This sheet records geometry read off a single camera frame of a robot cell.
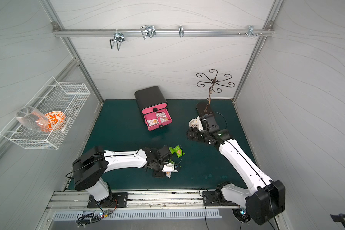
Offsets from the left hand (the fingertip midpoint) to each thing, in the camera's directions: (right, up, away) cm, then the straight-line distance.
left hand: (164, 171), depth 83 cm
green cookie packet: (+9, +10, +8) cm, 15 cm away
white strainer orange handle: (+20, +27, +20) cm, 39 cm away
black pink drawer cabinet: (-13, +46, +21) cm, 53 cm away
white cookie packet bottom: (+3, +6, -10) cm, 12 cm away
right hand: (+16, +23, -4) cm, 28 cm away
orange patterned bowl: (-51, +31, -16) cm, 62 cm away
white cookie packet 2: (-4, +33, +17) cm, 38 cm away
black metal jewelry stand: (+29, +38, +28) cm, 55 cm away
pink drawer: (-6, +30, +15) cm, 35 cm away
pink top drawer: (-8, +38, +12) cm, 40 cm away
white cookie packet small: (-2, +30, +13) cm, 33 cm away
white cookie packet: (-10, +28, +14) cm, 33 cm away
